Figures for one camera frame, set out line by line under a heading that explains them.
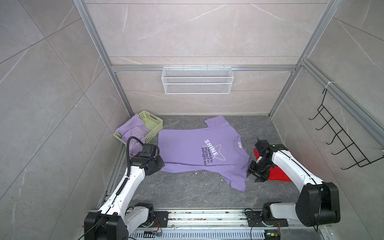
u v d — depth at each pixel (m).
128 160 0.55
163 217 0.73
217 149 1.01
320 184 0.43
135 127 1.07
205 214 0.76
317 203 0.41
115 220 0.40
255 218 0.73
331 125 0.72
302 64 0.87
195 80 1.00
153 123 1.13
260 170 0.69
